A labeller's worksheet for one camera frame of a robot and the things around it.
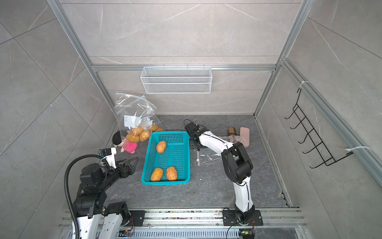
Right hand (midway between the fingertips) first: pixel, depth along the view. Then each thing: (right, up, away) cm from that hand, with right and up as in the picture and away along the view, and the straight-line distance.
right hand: (199, 144), depth 96 cm
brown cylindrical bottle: (+25, +9, +11) cm, 28 cm away
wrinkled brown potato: (-16, -15, -12) cm, 25 cm away
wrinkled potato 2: (-38, +9, -5) cm, 39 cm away
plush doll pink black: (-47, -1, -1) cm, 47 cm away
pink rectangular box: (+34, +5, +11) cm, 36 cm away
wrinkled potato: (-25, -1, 0) cm, 25 cm away
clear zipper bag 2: (-31, +14, +2) cm, 34 cm away
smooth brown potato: (-42, +4, -3) cm, 42 cm away
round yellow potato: (-31, +11, +6) cm, 33 cm away
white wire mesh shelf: (-16, +44, +5) cm, 47 cm away
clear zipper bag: (-39, +18, -8) cm, 43 cm away
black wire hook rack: (+52, +1, -32) cm, 61 cm away
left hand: (-33, -3, -26) cm, 42 cm away
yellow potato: (-35, +6, -4) cm, 36 cm away
